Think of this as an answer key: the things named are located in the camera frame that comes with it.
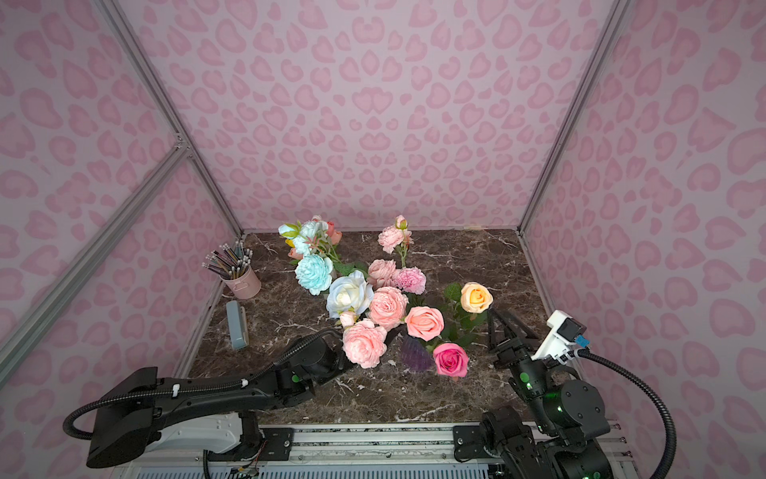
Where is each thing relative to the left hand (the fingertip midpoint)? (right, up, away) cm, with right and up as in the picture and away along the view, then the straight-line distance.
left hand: (404, 328), depth 63 cm
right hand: (+16, +4, -6) cm, 18 cm away
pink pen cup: (-50, +6, +33) cm, 60 cm away
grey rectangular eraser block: (-49, -6, +28) cm, 57 cm away
